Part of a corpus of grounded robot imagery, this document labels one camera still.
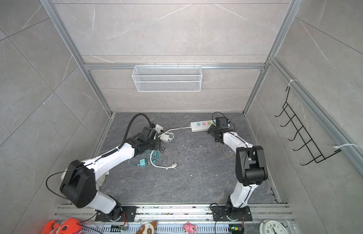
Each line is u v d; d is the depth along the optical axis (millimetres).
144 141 656
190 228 675
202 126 1078
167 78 1000
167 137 1009
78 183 429
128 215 733
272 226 671
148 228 672
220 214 729
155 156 926
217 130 841
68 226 637
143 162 901
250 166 484
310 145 620
